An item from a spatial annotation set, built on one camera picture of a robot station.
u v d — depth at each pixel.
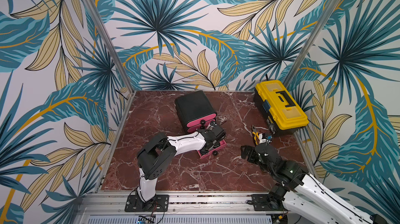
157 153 0.52
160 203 0.74
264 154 0.55
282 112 0.87
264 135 0.69
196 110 0.94
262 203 0.73
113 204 0.75
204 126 0.87
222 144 0.90
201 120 0.85
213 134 0.71
